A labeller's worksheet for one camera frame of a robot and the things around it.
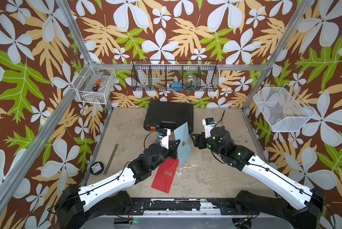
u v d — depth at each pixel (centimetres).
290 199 41
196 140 65
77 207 39
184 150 75
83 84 82
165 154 63
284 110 81
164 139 62
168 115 110
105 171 86
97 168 86
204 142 63
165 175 85
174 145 66
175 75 99
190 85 96
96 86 80
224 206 74
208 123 62
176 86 94
